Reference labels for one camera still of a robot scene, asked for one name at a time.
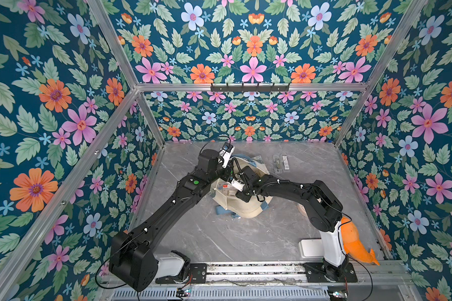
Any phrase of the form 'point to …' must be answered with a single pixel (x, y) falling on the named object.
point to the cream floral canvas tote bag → (235, 206)
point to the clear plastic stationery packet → (225, 188)
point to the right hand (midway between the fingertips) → (244, 186)
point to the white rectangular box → (311, 248)
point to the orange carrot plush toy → (353, 244)
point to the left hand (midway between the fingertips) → (231, 159)
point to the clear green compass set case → (277, 163)
